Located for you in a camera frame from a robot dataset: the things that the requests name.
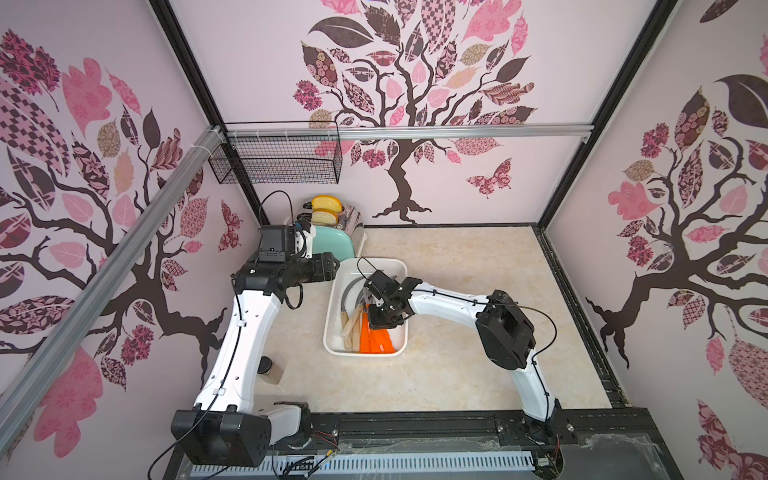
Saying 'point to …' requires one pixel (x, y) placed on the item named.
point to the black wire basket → (281, 152)
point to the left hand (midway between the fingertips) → (324, 271)
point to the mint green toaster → (334, 238)
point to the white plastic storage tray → (345, 270)
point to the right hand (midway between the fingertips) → (369, 322)
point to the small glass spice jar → (269, 371)
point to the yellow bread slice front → (323, 216)
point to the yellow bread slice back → (325, 201)
